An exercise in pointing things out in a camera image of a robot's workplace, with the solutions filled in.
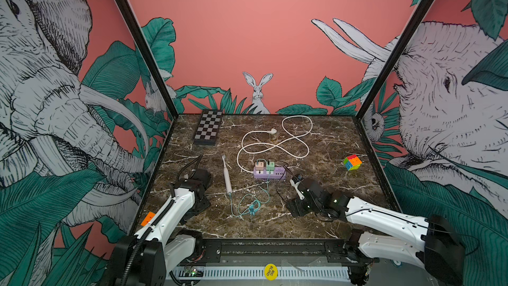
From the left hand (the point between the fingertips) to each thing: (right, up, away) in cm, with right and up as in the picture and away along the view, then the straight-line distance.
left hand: (198, 208), depth 82 cm
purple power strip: (+35, +13, +11) cm, 39 cm away
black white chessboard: (-3, +34, +27) cm, 43 cm away
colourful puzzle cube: (+72, +17, +14) cm, 75 cm away
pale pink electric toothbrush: (+10, +10, +11) cm, 18 cm away
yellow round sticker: (+30, -18, -12) cm, 37 cm away
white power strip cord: (+36, +25, +25) cm, 51 cm away
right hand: (+40, +4, 0) cm, 40 cm away
